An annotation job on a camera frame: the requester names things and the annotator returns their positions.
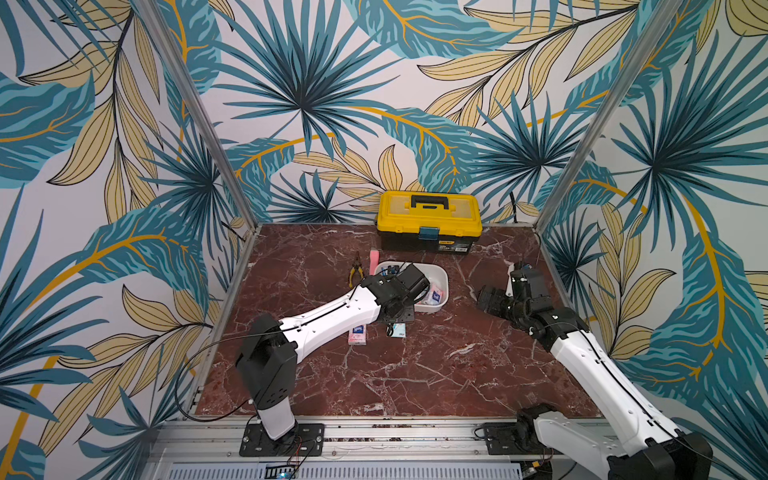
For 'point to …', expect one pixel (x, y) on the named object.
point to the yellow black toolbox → (431, 222)
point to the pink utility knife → (374, 258)
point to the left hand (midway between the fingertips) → (399, 317)
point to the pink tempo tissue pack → (358, 336)
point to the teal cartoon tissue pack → (399, 330)
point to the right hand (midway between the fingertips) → (493, 297)
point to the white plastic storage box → (435, 300)
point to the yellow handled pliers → (357, 265)
